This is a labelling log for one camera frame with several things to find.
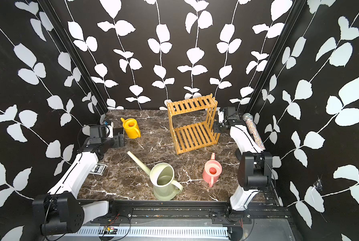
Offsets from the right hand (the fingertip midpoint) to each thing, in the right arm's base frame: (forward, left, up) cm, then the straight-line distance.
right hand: (215, 123), depth 93 cm
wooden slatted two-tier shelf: (+14, +14, -16) cm, 26 cm away
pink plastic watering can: (-28, +4, -7) cm, 29 cm away
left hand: (-11, +59, +2) cm, 60 cm away
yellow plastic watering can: (0, +54, -5) cm, 55 cm away
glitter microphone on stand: (-8, -19, +6) cm, 22 cm away
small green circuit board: (-55, +54, -17) cm, 79 cm away
